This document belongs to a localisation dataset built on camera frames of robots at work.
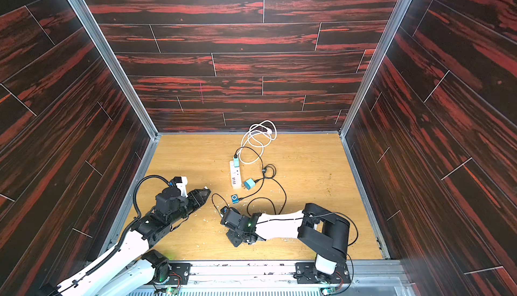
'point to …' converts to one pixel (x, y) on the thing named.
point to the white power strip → (235, 175)
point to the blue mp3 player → (235, 198)
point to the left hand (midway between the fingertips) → (210, 193)
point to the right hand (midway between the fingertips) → (236, 230)
